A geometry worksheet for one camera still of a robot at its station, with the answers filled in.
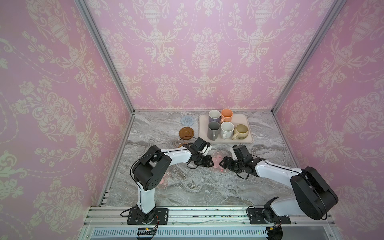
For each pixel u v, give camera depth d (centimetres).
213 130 95
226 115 112
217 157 95
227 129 105
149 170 49
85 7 70
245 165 69
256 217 73
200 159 80
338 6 68
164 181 85
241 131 103
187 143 76
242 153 71
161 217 75
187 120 114
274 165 57
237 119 114
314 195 43
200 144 76
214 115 109
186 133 106
